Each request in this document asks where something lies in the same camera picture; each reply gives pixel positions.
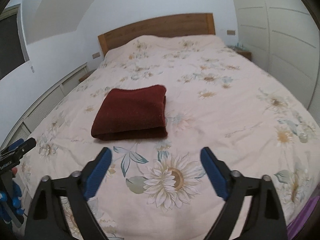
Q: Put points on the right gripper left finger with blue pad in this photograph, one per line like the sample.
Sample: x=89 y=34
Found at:
x=46 y=218

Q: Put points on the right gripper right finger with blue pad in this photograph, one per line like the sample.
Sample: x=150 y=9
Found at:
x=265 y=218

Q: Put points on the dark red knitted sweater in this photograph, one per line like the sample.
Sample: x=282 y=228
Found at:
x=131 y=114

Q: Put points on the blue gloved left hand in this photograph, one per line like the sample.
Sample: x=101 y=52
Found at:
x=11 y=210

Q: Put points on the purple object at edge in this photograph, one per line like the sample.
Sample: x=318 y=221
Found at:
x=297 y=224

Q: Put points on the wooden nightstand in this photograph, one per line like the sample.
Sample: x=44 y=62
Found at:
x=83 y=78
x=242 y=51

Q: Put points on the dark window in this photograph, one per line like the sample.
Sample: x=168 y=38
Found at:
x=13 y=47

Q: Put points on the wooden headboard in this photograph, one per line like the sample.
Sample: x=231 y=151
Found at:
x=164 y=26

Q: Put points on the white panelled wardrobe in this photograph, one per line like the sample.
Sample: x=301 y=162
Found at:
x=284 y=41

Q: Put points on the wall switch plate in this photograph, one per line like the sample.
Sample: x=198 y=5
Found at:
x=230 y=32
x=96 y=55

